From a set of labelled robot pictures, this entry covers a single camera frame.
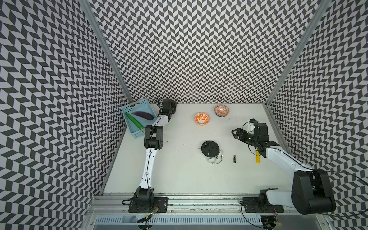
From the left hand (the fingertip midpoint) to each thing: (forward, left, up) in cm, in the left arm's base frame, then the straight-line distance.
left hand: (176, 100), depth 118 cm
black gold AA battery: (-50, -40, -3) cm, 64 cm away
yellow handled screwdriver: (-50, -54, -3) cm, 74 cm away
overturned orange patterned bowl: (-11, -37, -1) cm, 39 cm away
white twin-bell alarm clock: (-46, -25, +1) cm, 52 cm away
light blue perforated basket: (-12, +32, -5) cm, 34 cm away
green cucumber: (-23, +27, -2) cm, 36 cm away
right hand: (-39, -40, +7) cm, 56 cm away
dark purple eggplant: (-11, +26, -5) cm, 29 cm away
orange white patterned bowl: (-19, -21, -2) cm, 28 cm away
